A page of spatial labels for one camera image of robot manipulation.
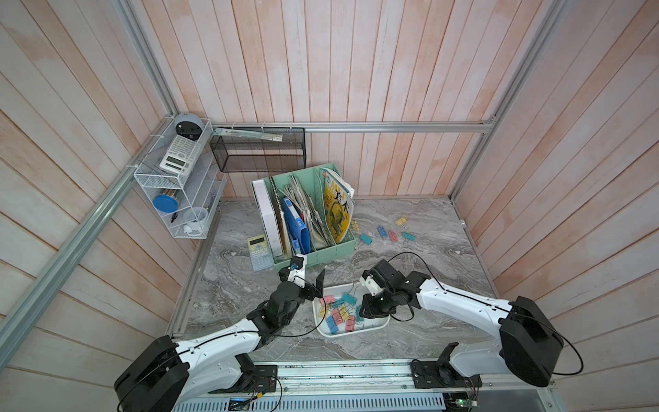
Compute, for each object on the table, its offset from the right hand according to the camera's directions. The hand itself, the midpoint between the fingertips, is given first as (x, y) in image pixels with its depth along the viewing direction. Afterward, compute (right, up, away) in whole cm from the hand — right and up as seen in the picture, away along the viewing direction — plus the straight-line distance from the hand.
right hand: (361, 311), depth 82 cm
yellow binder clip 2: (+21, +30, +26) cm, 45 cm away
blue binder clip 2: (+13, +25, +26) cm, 38 cm away
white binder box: (-31, +30, 0) cm, 43 cm away
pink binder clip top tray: (-11, +2, +5) cm, 13 cm away
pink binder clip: (-4, -4, 0) cm, 5 cm away
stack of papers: (-14, +26, +9) cm, 31 cm away
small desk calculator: (-38, +17, +19) cm, 46 cm away
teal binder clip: (-3, +2, +6) cm, 7 cm away
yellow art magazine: (-7, +38, +11) cm, 40 cm away
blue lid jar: (-61, +35, -5) cm, 70 cm away
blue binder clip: (-10, -4, 0) cm, 10 cm away
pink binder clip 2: (+17, +23, +23) cm, 37 cm away
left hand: (-17, +14, 0) cm, 21 cm away
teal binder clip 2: (+24, +23, +24) cm, 41 cm away
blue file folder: (-21, +26, +1) cm, 33 cm away
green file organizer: (-17, +46, +15) cm, 51 cm away
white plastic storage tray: (-13, -5, +1) cm, 14 cm away
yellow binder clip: (-13, -1, +4) cm, 14 cm away
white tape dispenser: (-56, +31, +2) cm, 64 cm away
